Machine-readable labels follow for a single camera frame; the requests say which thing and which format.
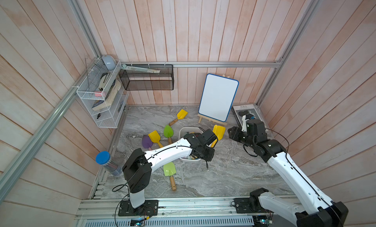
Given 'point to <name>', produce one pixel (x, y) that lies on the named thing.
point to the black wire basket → (138, 80)
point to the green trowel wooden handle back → (168, 132)
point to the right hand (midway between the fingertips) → (230, 129)
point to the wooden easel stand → (211, 120)
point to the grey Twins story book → (241, 110)
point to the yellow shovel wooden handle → (181, 115)
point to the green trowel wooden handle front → (169, 170)
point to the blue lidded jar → (104, 158)
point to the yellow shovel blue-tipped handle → (155, 137)
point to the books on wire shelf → (110, 94)
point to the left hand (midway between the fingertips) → (208, 159)
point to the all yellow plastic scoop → (219, 131)
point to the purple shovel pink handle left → (147, 142)
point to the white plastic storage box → (182, 131)
